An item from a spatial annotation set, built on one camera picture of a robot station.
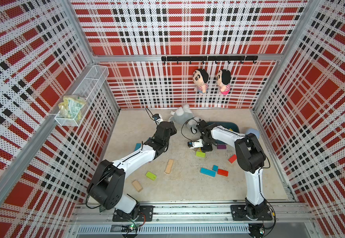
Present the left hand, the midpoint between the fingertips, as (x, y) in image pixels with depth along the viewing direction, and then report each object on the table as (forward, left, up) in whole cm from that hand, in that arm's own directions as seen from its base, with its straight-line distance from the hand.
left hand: (173, 122), depth 87 cm
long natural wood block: (-19, +3, -20) cm, 27 cm away
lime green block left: (-25, +13, -19) cm, 34 cm away
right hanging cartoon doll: (+29, -33, +11) cm, 45 cm away
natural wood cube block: (-31, +20, -18) cm, 41 cm away
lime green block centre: (-11, -17, -19) cm, 28 cm away
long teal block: (-22, -21, -21) cm, 37 cm away
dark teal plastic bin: (+8, -40, -14) cm, 43 cm away
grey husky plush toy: (+15, -7, -10) cm, 20 cm away
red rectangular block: (-22, -30, -20) cm, 42 cm away
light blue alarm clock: (+5, -56, -15) cm, 58 cm away
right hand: (-5, -22, -18) cm, 29 cm away
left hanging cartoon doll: (+24, -17, +15) cm, 33 cm away
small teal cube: (-20, -26, -20) cm, 38 cm away
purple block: (-5, -32, -20) cm, 38 cm away
